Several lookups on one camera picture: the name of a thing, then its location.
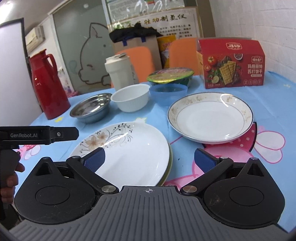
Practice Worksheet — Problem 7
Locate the white air conditioner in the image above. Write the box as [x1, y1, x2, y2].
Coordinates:
[25, 26, 45, 54]

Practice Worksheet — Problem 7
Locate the blue cartoon tablecloth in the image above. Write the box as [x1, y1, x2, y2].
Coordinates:
[33, 72, 295, 232]

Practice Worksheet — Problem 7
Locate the person's left hand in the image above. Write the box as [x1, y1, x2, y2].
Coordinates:
[1, 163, 25, 204]

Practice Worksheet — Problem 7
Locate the black cloth on box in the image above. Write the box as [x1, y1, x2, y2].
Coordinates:
[109, 23, 163, 43]

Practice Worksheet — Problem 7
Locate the white plate gold rim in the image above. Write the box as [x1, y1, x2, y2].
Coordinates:
[167, 92, 254, 145]

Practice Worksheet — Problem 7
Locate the right orange chair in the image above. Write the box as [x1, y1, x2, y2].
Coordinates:
[169, 38, 200, 75]

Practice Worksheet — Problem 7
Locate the stainless steel bowl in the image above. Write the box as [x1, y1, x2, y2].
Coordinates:
[70, 93, 112, 123]

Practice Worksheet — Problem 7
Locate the green instant noodle bowl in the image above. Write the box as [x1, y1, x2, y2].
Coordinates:
[147, 67, 194, 87]

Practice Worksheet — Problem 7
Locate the cardboard box blue tape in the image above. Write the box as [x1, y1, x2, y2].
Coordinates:
[113, 35, 162, 70]

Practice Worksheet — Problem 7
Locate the white ceramic bowl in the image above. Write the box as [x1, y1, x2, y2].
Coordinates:
[111, 84, 150, 113]

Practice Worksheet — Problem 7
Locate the left orange chair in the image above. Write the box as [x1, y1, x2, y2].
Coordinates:
[116, 46, 156, 83]

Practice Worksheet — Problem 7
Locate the green plate underneath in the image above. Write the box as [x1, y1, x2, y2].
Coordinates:
[157, 144, 173, 186]

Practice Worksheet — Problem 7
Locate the calligraphy poster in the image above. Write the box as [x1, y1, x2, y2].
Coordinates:
[108, 6, 203, 39]

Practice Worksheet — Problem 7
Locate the red thermos jug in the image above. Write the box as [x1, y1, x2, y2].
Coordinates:
[29, 50, 70, 120]

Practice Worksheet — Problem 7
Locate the orange chair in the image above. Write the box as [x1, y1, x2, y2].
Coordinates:
[116, 46, 156, 83]
[169, 38, 200, 75]

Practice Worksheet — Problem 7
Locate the whiteboard with black frame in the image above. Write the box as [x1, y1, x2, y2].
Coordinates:
[0, 18, 42, 126]

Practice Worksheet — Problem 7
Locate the white travel mug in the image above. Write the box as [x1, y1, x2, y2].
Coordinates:
[104, 53, 134, 91]

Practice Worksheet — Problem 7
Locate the white floral plate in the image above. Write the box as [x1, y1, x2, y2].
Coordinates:
[71, 121, 170, 189]

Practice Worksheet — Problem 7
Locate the red cracker box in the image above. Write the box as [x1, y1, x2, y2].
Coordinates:
[196, 38, 265, 89]

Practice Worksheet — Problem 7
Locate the blue plastic bowl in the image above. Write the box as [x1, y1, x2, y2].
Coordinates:
[149, 83, 188, 107]

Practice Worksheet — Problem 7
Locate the yellow snack bag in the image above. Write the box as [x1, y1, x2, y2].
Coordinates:
[157, 35, 176, 69]

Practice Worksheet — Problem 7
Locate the frosted glass cat panel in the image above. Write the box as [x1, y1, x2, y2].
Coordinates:
[52, 1, 113, 93]

